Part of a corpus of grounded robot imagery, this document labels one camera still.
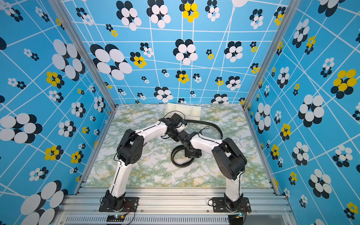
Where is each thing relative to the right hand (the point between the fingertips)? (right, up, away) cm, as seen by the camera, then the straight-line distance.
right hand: (194, 155), depth 92 cm
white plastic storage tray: (-2, +30, +21) cm, 36 cm away
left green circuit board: (-43, -28, -20) cm, 55 cm away
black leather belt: (-2, -3, -5) cm, 6 cm away
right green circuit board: (+20, -27, -22) cm, 40 cm away
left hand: (-9, +11, +7) cm, 16 cm away
